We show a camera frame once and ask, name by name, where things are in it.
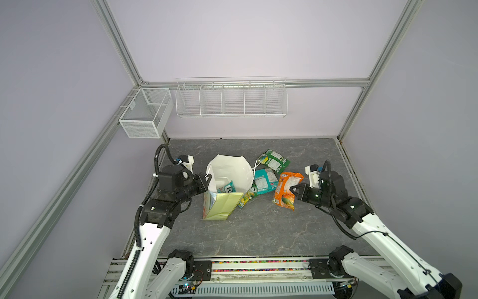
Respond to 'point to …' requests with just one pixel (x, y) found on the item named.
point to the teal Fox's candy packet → (266, 180)
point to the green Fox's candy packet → (274, 161)
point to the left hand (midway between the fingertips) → (212, 178)
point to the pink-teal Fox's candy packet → (229, 188)
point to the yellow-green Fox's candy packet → (246, 197)
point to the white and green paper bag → (222, 169)
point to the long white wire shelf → (233, 96)
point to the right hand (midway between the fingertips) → (290, 189)
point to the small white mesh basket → (147, 114)
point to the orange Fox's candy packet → (283, 196)
